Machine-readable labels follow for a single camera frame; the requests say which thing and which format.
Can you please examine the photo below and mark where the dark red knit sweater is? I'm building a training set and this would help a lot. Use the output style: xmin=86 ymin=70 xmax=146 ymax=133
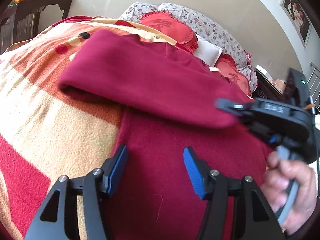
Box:
xmin=58 ymin=30 xmax=270 ymax=239

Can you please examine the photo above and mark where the person's right hand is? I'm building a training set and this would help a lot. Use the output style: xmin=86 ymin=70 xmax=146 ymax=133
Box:
xmin=260 ymin=152 xmax=317 ymax=235

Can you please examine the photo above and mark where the dark carved nightstand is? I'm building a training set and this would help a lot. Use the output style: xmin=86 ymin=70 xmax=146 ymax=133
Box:
xmin=253 ymin=70 xmax=283 ymax=101

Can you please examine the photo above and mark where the metal stair railing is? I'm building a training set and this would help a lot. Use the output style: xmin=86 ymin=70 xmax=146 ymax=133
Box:
xmin=307 ymin=62 xmax=320 ymax=111

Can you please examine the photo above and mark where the small white pillow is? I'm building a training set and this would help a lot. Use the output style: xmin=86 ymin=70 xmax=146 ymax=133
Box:
xmin=193 ymin=35 xmax=223 ymax=67

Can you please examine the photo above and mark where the orange cream patterned fleece blanket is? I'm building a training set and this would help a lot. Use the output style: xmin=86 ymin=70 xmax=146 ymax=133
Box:
xmin=1 ymin=16 xmax=175 ymax=239

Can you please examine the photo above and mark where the floral white pillow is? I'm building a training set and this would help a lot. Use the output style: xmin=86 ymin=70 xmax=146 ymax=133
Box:
xmin=119 ymin=2 xmax=258 ymax=92

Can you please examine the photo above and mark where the framed wedding photo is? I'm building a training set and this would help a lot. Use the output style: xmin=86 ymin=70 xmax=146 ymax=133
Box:
xmin=280 ymin=0 xmax=311 ymax=47

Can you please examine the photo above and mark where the red heart-shaped cushion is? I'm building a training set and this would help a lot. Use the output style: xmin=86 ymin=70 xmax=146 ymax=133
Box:
xmin=140 ymin=11 xmax=199 ymax=54

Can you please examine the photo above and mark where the dark wooden side table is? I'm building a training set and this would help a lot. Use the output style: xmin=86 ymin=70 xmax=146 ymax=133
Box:
xmin=1 ymin=0 xmax=73 ymax=53

